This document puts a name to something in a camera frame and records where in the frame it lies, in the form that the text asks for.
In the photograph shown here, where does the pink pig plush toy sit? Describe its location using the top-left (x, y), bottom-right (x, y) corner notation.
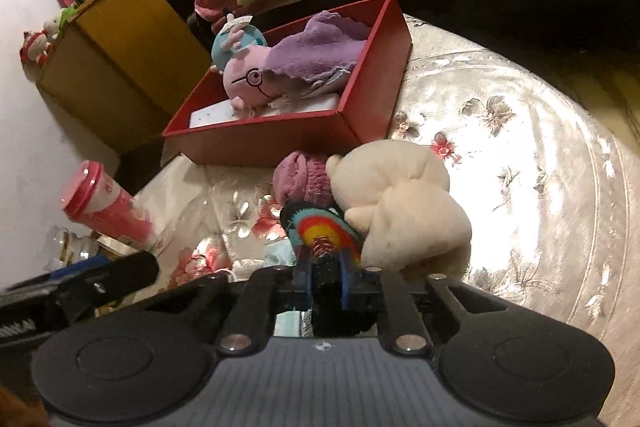
top-left (210, 12), bottom-right (301, 110)

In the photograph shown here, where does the red snowman plush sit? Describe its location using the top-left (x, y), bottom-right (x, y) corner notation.
top-left (20, 31), bottom-right (53, 68)

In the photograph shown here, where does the red cardboard box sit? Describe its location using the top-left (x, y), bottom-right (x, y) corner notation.
top-left (161, 0), bottom-right (413, 168)

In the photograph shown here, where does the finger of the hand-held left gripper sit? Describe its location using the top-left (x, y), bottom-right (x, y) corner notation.
top-left (57, 251), bottom-right (161, 308)
top-left (47, 255), bottom-right (110, 280)

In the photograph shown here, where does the light blue cloth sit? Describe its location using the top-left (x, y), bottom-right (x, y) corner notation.
top-left (260, 239), bottom-right (301, 267)

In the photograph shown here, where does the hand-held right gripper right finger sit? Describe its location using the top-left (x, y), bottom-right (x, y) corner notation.
top-left (341, 253), bottom-right (505, 355)

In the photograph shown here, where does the mauve fluffy cloth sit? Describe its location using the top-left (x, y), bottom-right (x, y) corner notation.
top-left (272, 151), bottom-right (335, 208)

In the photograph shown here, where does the wooden desk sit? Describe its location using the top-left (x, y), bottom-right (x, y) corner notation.
top-left (36, 0), bottom-right (251, 155)

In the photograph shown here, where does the pink tumbler cup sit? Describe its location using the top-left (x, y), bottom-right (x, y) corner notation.
top-left (61, 160), bottom-right (156, 248)

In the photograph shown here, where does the glass jar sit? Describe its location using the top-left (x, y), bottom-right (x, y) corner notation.
top-left (47, 227), bottom-right (101, 270)

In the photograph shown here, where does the cream plush toy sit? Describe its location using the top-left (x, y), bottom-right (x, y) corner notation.
top-left (326, 139), bottom-right (473, 273)

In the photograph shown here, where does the white cat plush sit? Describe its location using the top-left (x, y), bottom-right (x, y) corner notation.
top-left (42, 17), bottom-right (66, 42)

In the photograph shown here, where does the black rainbow knitted item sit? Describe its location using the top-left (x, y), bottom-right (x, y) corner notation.
top-left (280, 201), bottom-right (362, 338)

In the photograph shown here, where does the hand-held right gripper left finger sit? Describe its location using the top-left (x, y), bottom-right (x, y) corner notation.
top-left (145, 257), bottom-right (315, 355)

